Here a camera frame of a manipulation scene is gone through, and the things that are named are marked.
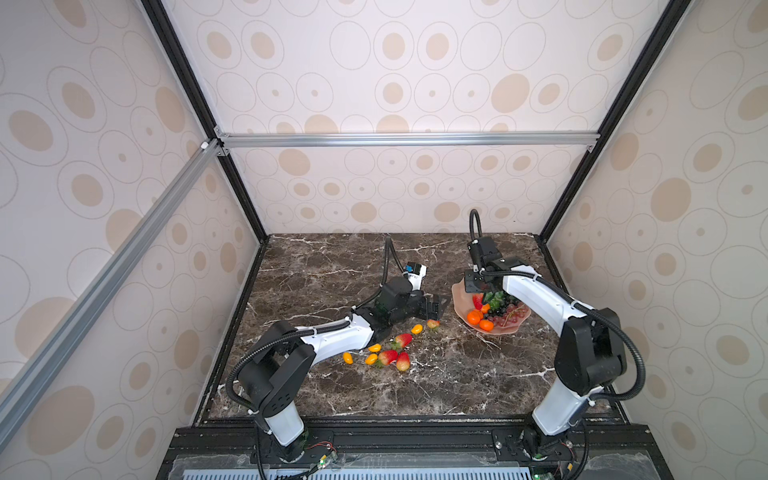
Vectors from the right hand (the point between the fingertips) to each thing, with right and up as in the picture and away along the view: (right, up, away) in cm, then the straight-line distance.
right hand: (477, 280), depth 92 cm
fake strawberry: (-14, -14, 0) cm, 19 cm away
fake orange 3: (+2, -13, -3) cm, 14 cm away
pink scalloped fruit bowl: (-2, -8, +7) cm, 10 cm away
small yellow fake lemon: (-33, -23, -5) cm, 40 cm away
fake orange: (+4, -9, +4) cm, 11 cm away
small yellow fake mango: (-19, -15, +1) cm, 24 cm away
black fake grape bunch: (+7, -10, +2) cm, 12 cm away
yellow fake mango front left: (-39, -23, -5) cm, 46 cm away
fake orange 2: (-1, -11, -1) cm, 11 cm away
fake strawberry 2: (-23, -18, -2) cm, 29 cm away
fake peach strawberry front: (-23, -23, -7) cm, 33 cm away
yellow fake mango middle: (-32, -20, -3) cm, 38 cm away
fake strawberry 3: (-28, -22, -5) cm, 36 cm away
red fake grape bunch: (+9, -9, -4) cm, 14 cm away
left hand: (-11, -3, -12) cm, 17 cm away
